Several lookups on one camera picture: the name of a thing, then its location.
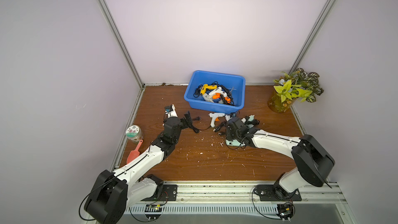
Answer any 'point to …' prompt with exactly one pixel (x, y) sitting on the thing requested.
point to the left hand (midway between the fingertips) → (184, 112)
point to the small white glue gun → (215, 117)
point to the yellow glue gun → (205, 86)
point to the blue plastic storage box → (236, 83)
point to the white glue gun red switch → (208, 97)
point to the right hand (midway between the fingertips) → (227, 128)
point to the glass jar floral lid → (134, 133)
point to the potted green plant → (300, 86)
